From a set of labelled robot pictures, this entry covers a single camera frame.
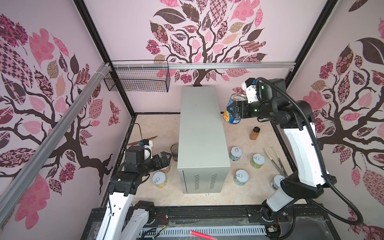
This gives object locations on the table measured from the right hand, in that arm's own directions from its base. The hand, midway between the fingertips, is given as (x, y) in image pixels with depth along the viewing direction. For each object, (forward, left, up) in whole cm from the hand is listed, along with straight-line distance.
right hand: (236, 104), depth 62 cm
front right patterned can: (-17, -7, -39) cm, 43 cm away
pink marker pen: (-43, +15, -43) cm, 63 cm away
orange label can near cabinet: (-13, +36, -38) cm, 54 cm away
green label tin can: (-7, -19, -39) cm, 44 cm away
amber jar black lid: (+12, -22, -37) cm, 44 cm away
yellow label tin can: (-17, +39, -39) cm, 58 cm away
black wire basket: (+39, +55, -9) cm, 68 cm away
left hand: (-14, +33, -23) cm, 43 cm away
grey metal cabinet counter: (-21, +15, -10) cm, 27 cm away
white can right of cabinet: (-2, -7, -40) cm, 41 cm away
